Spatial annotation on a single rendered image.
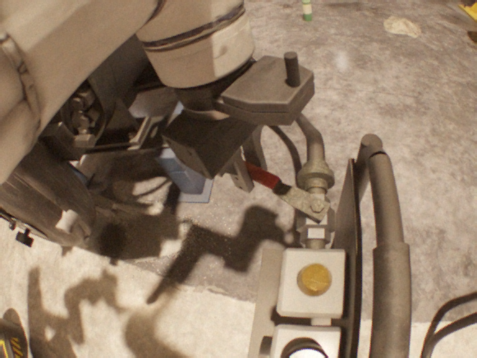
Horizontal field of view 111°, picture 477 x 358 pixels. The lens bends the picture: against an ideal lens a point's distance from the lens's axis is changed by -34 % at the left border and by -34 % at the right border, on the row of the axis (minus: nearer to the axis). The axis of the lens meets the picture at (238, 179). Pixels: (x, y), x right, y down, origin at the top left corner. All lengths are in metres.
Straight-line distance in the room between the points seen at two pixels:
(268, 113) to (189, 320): 0.74
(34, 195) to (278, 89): 0.42
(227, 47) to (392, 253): 0.19
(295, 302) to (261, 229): 0.55
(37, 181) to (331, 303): 0.46
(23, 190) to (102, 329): 0.71
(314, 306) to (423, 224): 0.66
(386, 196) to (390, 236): 0.03
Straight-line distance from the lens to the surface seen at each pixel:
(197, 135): 0.21
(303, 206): 0.31
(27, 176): 0.45
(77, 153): 0.47
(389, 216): 0.21
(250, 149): 0.31
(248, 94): 0.17
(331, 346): 0.29
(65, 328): 1.22
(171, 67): 0.18
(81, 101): 0.70
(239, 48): 0.18
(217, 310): 0.79
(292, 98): 0.17
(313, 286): 0.26
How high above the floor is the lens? 0.75
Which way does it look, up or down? 54 degrees down
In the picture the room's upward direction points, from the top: 25 degrees counter-clockwise
